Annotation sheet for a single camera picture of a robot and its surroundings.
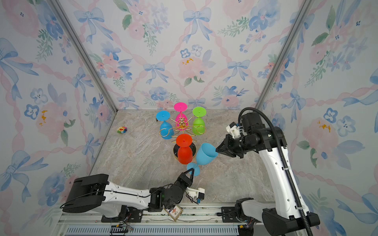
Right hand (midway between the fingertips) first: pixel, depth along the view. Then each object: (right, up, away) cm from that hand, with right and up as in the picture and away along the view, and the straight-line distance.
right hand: (218, 149), depth 63 cm
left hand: (-12, -9, +8) cm, 17 cm away
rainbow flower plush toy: (-62, +7, +43) cm, 76 cm away
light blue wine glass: (-6, -1, -2) cm, 6 cm away
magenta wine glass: (-16, +13, +9) cm, 23 cm away
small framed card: (-20, -33, +10) cm, 40 cm away
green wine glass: (-7, +11, +20) cm, 24 cm away
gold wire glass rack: (-16, +6, +13) cm, 21 cm away
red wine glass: (-15, -4, +10) cm, 18 cm away
